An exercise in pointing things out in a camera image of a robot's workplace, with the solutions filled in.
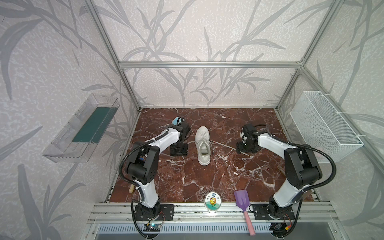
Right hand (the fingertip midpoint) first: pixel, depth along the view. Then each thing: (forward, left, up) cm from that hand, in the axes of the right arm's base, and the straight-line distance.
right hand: (242, 145), depth 95 cm
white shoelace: (0, +7, -3) cm, 7 cm away
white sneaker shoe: (-2, +25, +4) cm, 25 cm away
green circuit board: (-43, +50, -2) cm, 66 cm away
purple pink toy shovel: (-31, +5, -2) cm, 32 cm away
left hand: (-5, +37, +2) cm, 38 cm away
